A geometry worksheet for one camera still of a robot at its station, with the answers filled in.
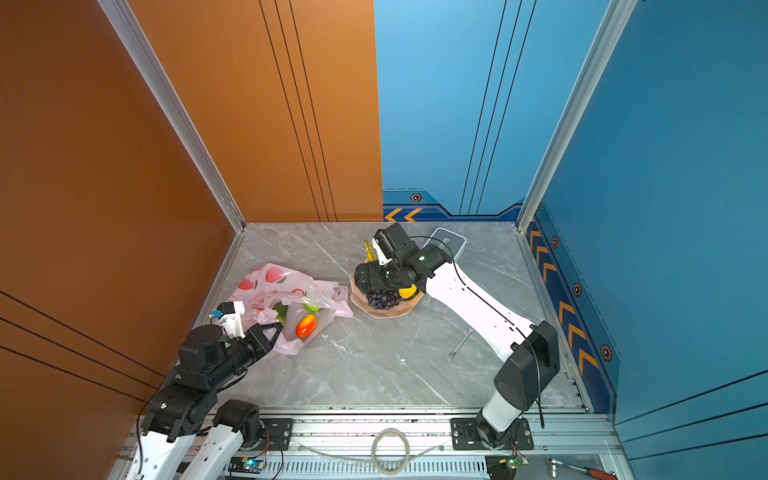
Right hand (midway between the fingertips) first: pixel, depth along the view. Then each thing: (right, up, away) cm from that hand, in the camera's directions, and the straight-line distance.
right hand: (371, 280), depth 77 cm
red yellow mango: (-21, -15, +12) cm, 28 cm away
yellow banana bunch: (-2, +5, +20) cm, 20 cm away
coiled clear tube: (0, -42, -7) cm, 42 cm away
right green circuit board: (+35, -42, -8) cm, 55 cm away
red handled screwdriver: (+52, -44, -9) cm, 69 cm away
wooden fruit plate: (-5, -8, +17) cm, 20 cm away
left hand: (-20, -9, -6) cm, 23 cm away
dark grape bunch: (+3, -7, +15) cm, 16 cm away
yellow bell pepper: (+10, -6, +15) cm, 19 cm away
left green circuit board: (-29, -44, -6) cm, 53 cm away
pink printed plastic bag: (-30, -6, +12) cm, 33 cm away
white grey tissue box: (+27, +12, +35) cm, 45 cm away
